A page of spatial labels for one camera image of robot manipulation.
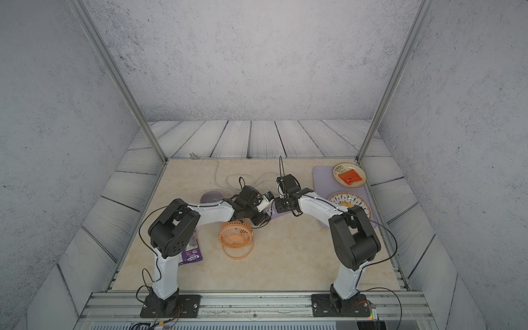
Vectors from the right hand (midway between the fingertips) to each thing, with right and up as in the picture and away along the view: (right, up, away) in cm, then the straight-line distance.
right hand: (282, 203), depth 94 cm
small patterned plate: (+36, +17, +20) cm, 44 cm away
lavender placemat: (+23, +8, +14) cm, 28 cm away
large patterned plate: (+34, +1, +7) cm, 34 cm away
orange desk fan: (-19, -13, -11) cm, 25 cm away
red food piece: (+36, +12, +14) cm, 41 cm away
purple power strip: (-2, -4, -7) cm, 8 cm away
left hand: (-5, -6, +2) cm, 8 cm away
